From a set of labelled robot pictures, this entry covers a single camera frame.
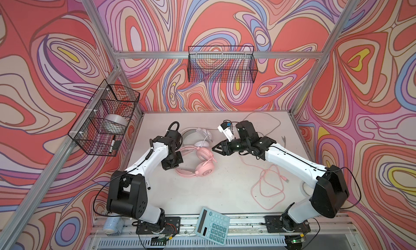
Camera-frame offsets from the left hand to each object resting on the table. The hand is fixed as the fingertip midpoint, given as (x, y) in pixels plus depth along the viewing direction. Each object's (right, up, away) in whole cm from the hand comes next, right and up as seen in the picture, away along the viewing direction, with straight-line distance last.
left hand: (179, 164), depth 86 cm
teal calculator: (+18, -24, -14) cm, 33 cm away
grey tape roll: (-26, +21, -15) cm, 37 cm away
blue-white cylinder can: (-25, -22, -18) cm, 38 cm away
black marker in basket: (-28, +12, -14) cm, 33 cm away
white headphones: (+8, +13, +21) cm, 26 cm away
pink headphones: (+14, -1, -7) cm, 16 cm away
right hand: (+20, +8, -8) cm, 24 cm away
